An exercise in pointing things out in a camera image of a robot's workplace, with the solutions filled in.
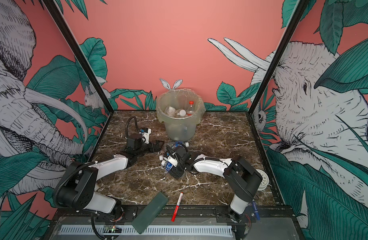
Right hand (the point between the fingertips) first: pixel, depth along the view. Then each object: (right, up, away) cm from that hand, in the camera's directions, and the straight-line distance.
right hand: (172, 167), depth 86 cm
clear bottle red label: (+11, +34, +13) cm, 38 cm away
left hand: (-9, +16, +4) cm, 18 cm away
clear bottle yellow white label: (-1, +33, 0) cm, 33 cm away
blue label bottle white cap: (-6, +2, +2) cm, 6 cm away
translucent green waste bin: (+2, +22, +12) cm, 26 cm away
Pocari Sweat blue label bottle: (-8, +5, +5) cm, 10 cm away
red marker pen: (+4, -18, -10) cm, 21 cm away
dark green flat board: (-10, -19, -12) cm, 25 cm away
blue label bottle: (+2, +12, +8) cm, 15 cm away
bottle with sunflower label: (+5, +32, +5) cm, 33 cm away
